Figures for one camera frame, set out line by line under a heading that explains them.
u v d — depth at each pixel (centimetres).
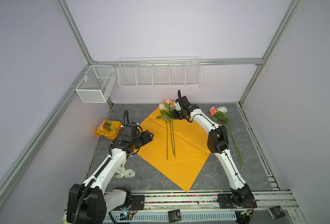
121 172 84
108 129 99
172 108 110
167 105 111
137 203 73
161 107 113
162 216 71
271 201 76
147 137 74
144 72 97
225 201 73
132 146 61
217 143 67
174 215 69
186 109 80
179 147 96
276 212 69
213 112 112
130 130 63
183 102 86
